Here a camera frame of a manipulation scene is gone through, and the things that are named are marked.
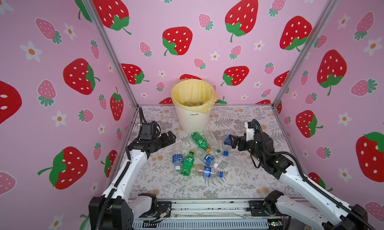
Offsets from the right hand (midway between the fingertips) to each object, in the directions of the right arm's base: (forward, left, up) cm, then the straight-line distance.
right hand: (236, 134), depth 76 cm
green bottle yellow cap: (-13, +25, -18) cm, 34 cm away
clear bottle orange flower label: (+8, +11, -23) cm, 27 cm away
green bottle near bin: (+3, +19, -17) cm, 26 cm away
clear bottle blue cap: (-15, +14, -18) cm, 27 cm away
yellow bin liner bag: (+34, +27, -4) cm, 44 cm away
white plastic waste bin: (+14, +26, -10) cm, 31 cm away
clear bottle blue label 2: (-8, +14, -17) cm, 24 cm away
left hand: (-3, +36, -5) cm, 37 cm away
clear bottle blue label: (-9, +32, -16) cm, 36 cm away
